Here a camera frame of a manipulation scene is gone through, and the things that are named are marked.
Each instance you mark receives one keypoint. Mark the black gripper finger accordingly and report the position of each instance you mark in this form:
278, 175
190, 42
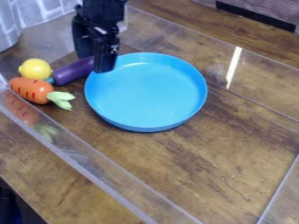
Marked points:
106, 49
83, 42

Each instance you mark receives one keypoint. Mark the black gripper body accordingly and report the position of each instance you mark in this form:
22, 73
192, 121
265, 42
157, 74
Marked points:
101, 14

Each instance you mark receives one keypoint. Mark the purple toy eggplant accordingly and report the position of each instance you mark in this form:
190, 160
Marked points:
74, 71

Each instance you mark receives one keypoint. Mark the blue round tray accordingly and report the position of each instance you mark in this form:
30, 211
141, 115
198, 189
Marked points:
151, 93

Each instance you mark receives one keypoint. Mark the white patterned curtain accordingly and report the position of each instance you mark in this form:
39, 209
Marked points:
21, 14

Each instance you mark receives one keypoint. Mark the yellow toy lemon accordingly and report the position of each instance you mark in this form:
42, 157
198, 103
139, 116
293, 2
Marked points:
37, 69

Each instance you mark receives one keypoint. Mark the orange toy carrot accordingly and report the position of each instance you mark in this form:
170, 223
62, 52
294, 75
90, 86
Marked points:
39, 91

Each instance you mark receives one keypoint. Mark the clear acrylic front barrier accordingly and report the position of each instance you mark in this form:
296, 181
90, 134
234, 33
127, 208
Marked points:
131, 192

